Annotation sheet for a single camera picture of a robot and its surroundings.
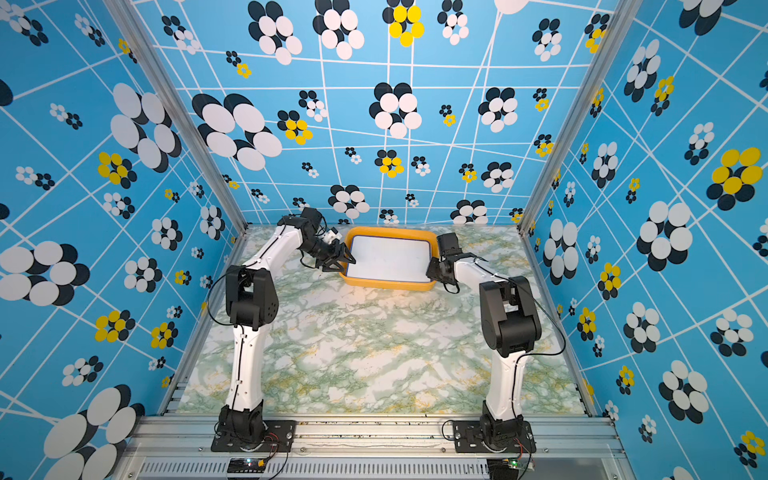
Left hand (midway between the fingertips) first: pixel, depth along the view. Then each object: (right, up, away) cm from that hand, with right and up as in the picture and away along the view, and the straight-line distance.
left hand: (352, 261), depth 97 cm
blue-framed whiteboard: (+12, +1, +9) cm, 15 cm away
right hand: (+29, -3, +5) cm, 30 cm away
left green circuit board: (-23, -49, -25) cm, 60 cm away
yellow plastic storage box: (+1, -8, +5) cm, 9 cm away
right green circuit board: (+39, -48, -28) cm, 68 cm away
